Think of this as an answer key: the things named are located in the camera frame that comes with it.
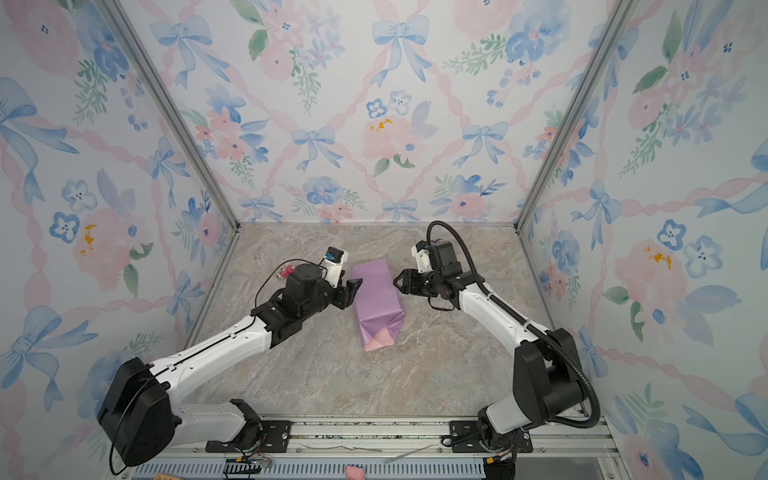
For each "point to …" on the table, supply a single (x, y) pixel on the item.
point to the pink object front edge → (354, 473)
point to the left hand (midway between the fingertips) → (356, 275)
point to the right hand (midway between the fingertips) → (401, 280)
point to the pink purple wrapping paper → (377, 305)
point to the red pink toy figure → (284, 272)
